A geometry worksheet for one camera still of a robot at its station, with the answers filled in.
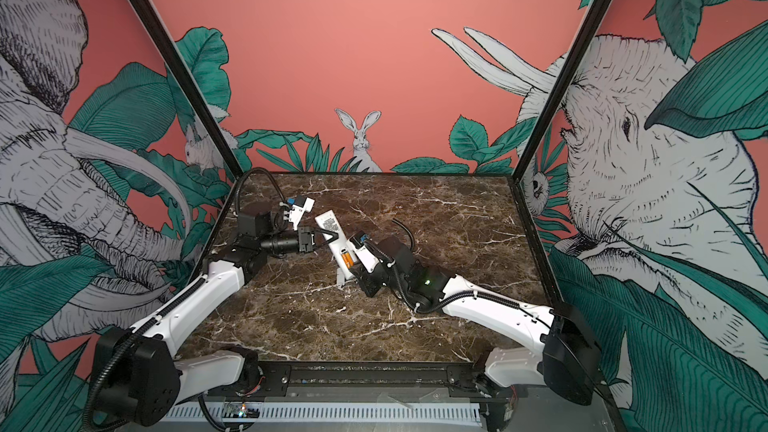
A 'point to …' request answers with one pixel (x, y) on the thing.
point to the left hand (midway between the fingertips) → (334, 235)
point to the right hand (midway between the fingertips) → (348, 268)
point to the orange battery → (346, 256)
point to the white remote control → (339, 245)
